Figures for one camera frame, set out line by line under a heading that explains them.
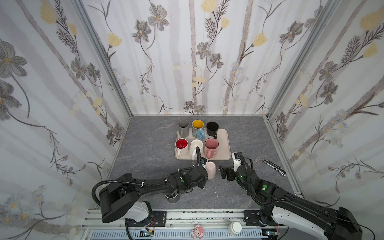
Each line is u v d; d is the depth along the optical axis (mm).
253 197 588
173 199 734
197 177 624
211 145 922
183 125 1024
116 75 963
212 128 1018
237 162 692
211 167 831
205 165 736
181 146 983
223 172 719
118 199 421
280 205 548
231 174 702
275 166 925
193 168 630
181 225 738
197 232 680
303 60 866
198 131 983
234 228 632
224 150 992
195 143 964
